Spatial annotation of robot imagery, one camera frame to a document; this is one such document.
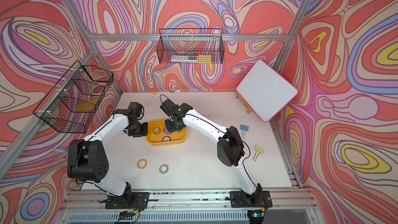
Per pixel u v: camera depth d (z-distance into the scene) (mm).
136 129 745
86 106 718
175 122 611
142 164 853
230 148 507
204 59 822
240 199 732
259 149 913
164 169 835
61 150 651
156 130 975
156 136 967
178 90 1190
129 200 668
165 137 952
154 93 1190
